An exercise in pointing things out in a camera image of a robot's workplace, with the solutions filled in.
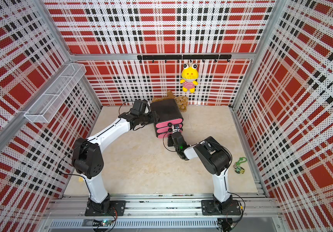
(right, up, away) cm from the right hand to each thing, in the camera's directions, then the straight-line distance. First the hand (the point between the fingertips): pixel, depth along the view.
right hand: (171, 134), depth 100 cm
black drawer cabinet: (-2, +14, -5) cm, 15 cm away
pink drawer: (-1, +8, -9) cm, 12 cm away
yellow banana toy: (-33, -12, -46) cm, 58 cm away
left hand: (-8, +12, -9) cm, 17 cm away
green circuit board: (-31, -40, -30) cm, 59 cm away
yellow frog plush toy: (+12, +40, -8) cm, 42 cm away
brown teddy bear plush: (+8, +25, +14) cm, 30 cm away
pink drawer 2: (-4, -1, +1) cm, 4 cm away
